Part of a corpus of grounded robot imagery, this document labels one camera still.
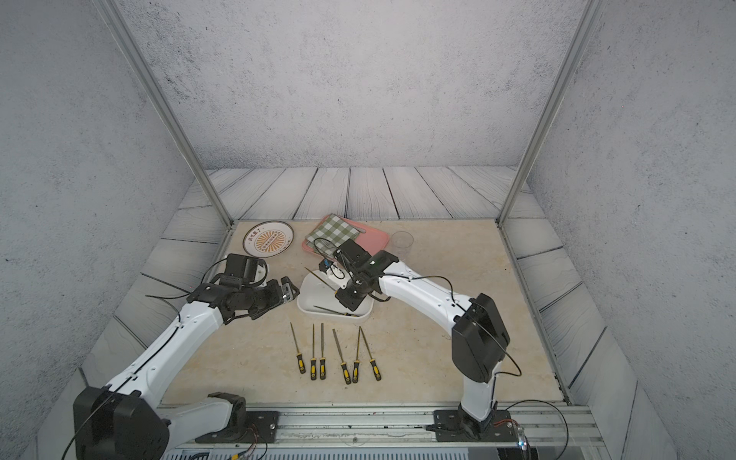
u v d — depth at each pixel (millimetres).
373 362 839
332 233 1152
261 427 726
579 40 745
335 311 936
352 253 648
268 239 1152
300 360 845
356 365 827
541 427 743
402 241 1111
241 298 614
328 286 822
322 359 847
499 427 725
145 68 794
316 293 809
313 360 845
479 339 456
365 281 582
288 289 739
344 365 828
